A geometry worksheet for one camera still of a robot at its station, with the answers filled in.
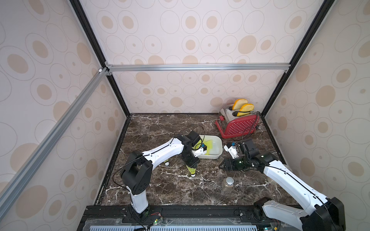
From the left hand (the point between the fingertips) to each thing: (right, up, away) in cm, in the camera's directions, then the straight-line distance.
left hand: (198, 166), depth 81 cm
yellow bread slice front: (+32, +35, +11) cm, 49 cm away
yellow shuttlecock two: (+8, +10, +14) cm, 20 cm away
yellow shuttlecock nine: (-19, -1, +10) cm, 22 cm away
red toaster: (+23, +23, +13) cm, 35 cm away
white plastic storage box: (+15, +9, +19) cm, 25 cm away
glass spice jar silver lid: (+15, -7, -7) cm, 18 cm away
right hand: (+12, 0, -5) cm, 13 cm away
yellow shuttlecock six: (-3, -3, +2) cm, 5 cm away
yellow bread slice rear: (+29, +38, +16) cm, 51 cm away
